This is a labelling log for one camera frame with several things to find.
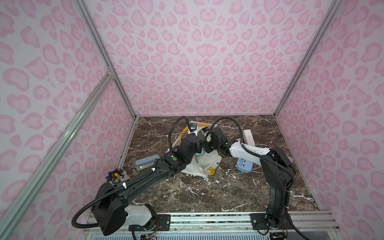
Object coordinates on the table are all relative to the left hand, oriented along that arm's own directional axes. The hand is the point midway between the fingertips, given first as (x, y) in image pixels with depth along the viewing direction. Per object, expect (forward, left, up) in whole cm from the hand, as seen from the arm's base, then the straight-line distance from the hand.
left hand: (198, 136), depth 78 cm
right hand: (+7, -5, -17) cm, 19 cm away
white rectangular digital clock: (+11, -32, -17) cm, 38 cm away
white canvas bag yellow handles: (-5, -3, -23) cm, 24 cm away
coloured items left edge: (-16, +42, -11) cm, 46 cm away
